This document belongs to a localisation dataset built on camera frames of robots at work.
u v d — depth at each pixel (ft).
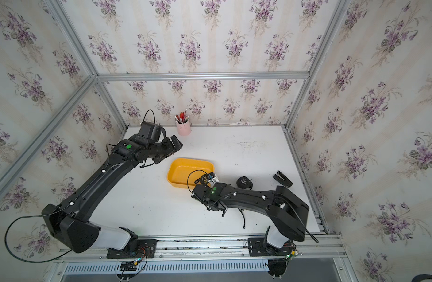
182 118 3.66
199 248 2.46
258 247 2.41
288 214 1.40
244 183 2.91
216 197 1.88
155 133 1.89
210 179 2.40
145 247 2.40
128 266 2.35
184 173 3.22
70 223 1.24
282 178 3.05
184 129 3.65
